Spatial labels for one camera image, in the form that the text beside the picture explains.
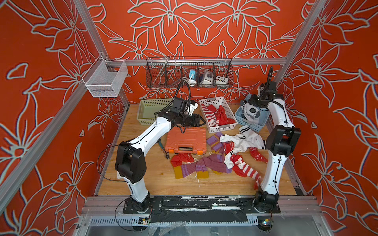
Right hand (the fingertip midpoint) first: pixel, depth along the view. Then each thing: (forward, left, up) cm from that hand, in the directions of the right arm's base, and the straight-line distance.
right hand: (249, 98), depth 97 cm
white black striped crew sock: (-22, +2, -16) cm, 27 cm away
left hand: (-23, +33, +4) cm, 40 cm away
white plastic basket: (-15, +21, -13) cm, 29 cm away
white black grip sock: (+1, -5, -14) cm, 15 cm away
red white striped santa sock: (-41, +10, -17) cm, 45 cm away
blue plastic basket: (-13, -7, -15) cm, 21 cm away
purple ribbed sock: (-38, +25, -17) cm, 49 cm away
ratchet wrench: (-34, +54, -17) cm, 66 cm away
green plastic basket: (+7, +75, -17) cm, 78 cm away
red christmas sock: (-6, +18, -11) cm, 22 cm away
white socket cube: (+4, +29, +13) cm, 32 cm away
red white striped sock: (-6, +25, -12) cm, 29 cm away
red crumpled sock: (-36, +47, -17) cm, 62 cm away
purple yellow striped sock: (-27, +23, -17) cm, 39 cm away
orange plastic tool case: (-25, +42, -13) cm, 51 cm away
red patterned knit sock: (-27, +15, -17) cm, 35 cm away
